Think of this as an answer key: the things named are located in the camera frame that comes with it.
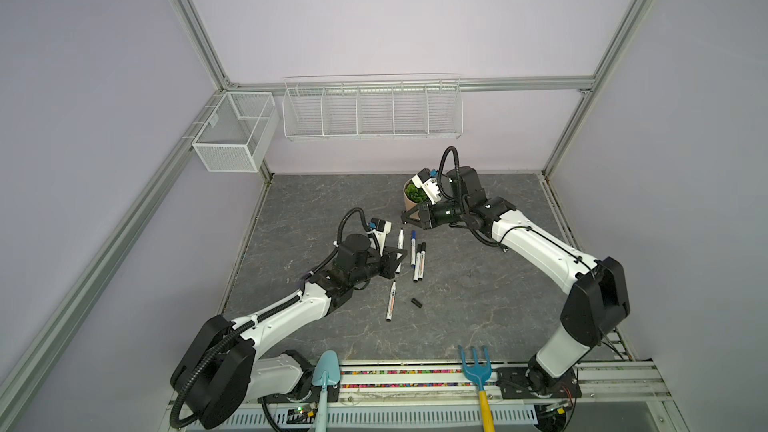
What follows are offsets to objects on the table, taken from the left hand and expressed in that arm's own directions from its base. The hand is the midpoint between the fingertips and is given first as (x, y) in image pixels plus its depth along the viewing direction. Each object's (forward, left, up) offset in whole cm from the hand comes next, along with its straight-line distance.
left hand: (405, 256), depth 80 cm
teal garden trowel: (-24, +22, -13) cm, 35 cm away
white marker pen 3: (+2, +1, +2) cm, 3 cm away
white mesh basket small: (+45, +53, +10) cm, 70 cm away
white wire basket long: (+47, +7, +15) cm, 50 cm away
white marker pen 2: (+5, -4, -14) cm, 16 cm away
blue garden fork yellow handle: (-26, -17, -14) cm, 35 cm away
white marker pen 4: (-7, +5, -15) cm, 17 cm away
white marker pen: (+6, -6, -15) cm, 17 cm away
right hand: (+7, 0, +7) cm, 10 cm away
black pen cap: (-7, -3, -15) cm, 17 cm away
